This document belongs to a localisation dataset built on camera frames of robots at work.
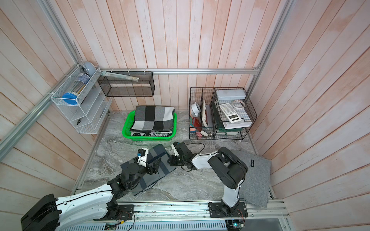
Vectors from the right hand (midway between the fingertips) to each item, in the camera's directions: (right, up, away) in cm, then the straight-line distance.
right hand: (169, 161), depth 91 cm
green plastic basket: (-31, +19, +7) cm, 37 cm away
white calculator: (+39, +31, -1) cm, 50 cm away
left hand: (-7, +5, -10) cm, 14 cm away
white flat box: (+38, +46, +10) cm, 60 cm away
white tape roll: (+19, +36, +17) cm, 44 cm away
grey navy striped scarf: (-1, -2, -3) cm, 4 cm away
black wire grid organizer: (+34, +31, +1) cm, 46 cm away
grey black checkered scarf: (-13, +28, +14) cm, 34 cm away
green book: (+35, +26, +12) cm, 45 cm away
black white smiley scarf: (-7, +17, +9) cm, 20 cm away
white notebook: (+38, +23, -4) cm, 45 cm away
